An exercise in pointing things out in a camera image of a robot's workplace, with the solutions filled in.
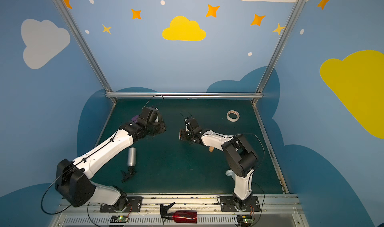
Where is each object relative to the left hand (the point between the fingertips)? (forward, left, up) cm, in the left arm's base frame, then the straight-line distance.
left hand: (168, 125), depth 82 cm
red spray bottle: (-41, -7, -15) cm, 44 cm away
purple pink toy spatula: (+20, +31, -21) cm, 42 cm away
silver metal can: (-12, +22, -16) cm, 30 cm away
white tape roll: (+27, -45, -19) cm, 56 cm away
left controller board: (-41, +21, -20) cm, 51 cm away
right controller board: (-41, -39, -21) cm, 61 cm away
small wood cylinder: (-5, -25, -18) cm, 32 cm away
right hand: (+3, -6, -13) cm, 15 cm away
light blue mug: (-20, -35, -16) cm, 43 cm away
